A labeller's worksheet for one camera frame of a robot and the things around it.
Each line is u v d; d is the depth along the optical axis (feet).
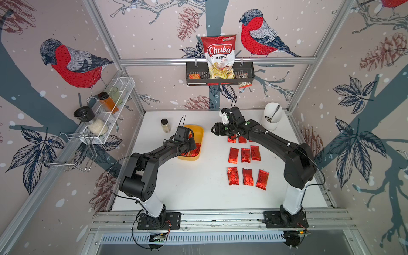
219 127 2.50
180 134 2.45
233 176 2.81
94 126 2.14
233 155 3.14
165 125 3.38
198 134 3.53
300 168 1.58
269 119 3.60
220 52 2.67
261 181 2.79
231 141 3.40
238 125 2.23
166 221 2.37
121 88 2.96
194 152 3.13
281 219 2.17
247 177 2.80
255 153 3.12
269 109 3.39
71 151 1.93
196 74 3.07
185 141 2.50
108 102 2.34
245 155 3.10
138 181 1.52
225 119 2.41
